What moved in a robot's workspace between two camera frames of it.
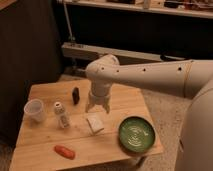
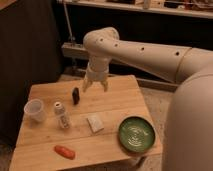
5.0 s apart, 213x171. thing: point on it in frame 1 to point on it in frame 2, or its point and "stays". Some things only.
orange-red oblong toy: [70, 154] stays
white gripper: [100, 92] to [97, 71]
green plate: [137, 134] stays
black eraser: [75, 95] stays
